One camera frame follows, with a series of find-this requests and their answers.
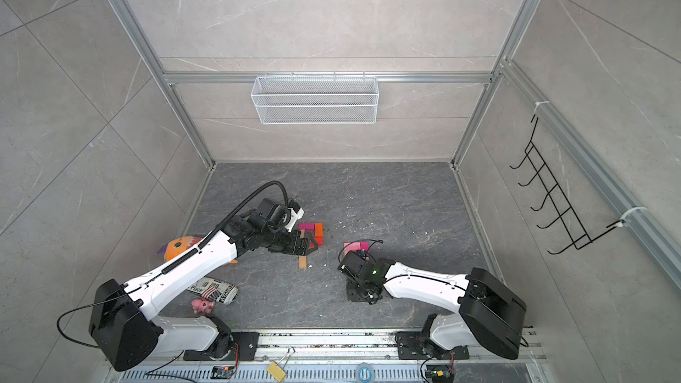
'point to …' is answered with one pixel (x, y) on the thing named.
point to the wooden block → (302, 262)
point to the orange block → (318, 230)
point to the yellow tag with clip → (277, 369)
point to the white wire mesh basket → (320, 100)
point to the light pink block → (352, 246)
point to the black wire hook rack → (556, 199)
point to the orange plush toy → (230, 262)
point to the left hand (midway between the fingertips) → (310, 242)
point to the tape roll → (364, 375)
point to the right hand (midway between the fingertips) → (356, 294)
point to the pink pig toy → (199, 306)
